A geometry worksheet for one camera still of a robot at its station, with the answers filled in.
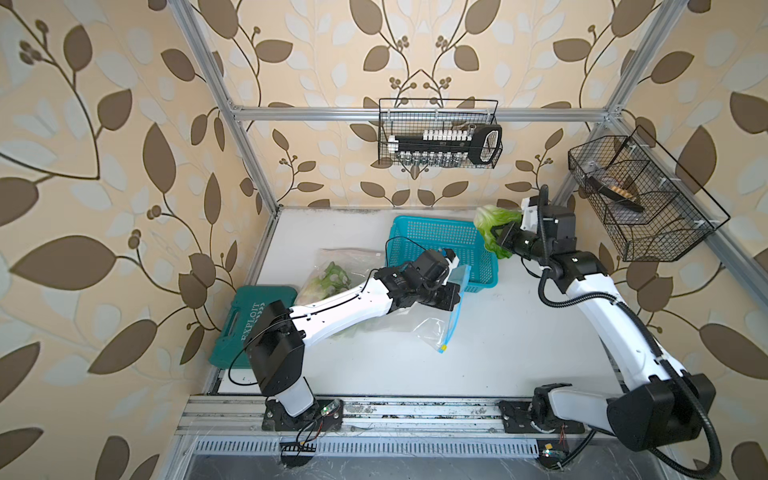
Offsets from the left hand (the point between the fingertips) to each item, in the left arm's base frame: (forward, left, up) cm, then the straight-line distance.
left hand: (458, 293), depth 76 cm
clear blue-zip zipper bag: (-8, +8, -1) cm, 11 cm away
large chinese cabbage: (+9, +35, -9) cm, 37 cm away
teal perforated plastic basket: (+32, +11, -16) cm, 38 cm away
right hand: (+14, -9, +9) cm, 19 cm away
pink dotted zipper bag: (+17, +27, -11) cm, 34 cm away
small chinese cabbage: (+17, -8, +9) cm, 21 cm away
